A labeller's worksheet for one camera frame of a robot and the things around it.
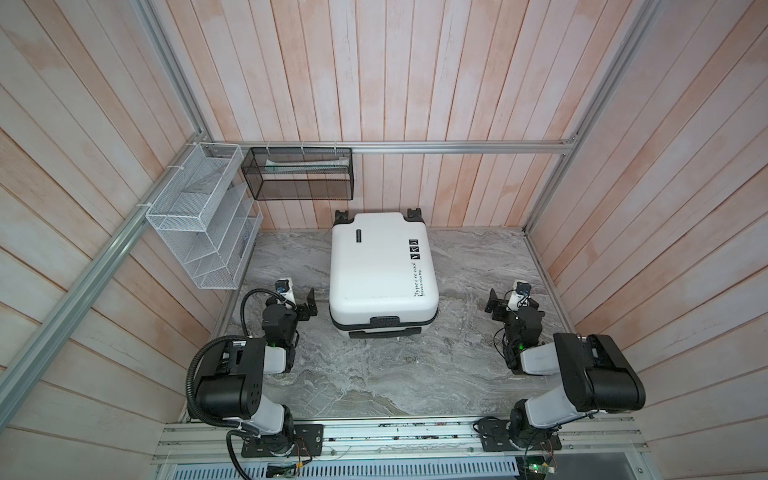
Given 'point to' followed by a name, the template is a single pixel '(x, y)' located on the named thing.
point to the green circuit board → (536, 466)
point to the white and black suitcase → (382, 276)
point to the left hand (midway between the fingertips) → (299, 293)
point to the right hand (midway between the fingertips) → (508, 290)
